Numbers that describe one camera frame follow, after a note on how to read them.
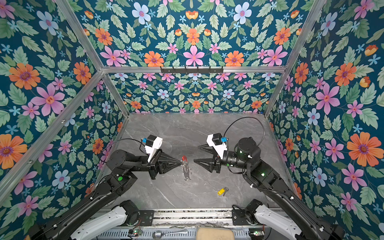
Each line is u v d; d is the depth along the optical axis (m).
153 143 0.47
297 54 0.84
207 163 0.51
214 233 0.66
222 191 0.82
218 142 0.46
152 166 0.47
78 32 0.75
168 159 0.51
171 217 0.75
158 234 0.68
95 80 0.87
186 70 0.91
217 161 0.50
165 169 0.52
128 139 0.45
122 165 0.45
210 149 0.58
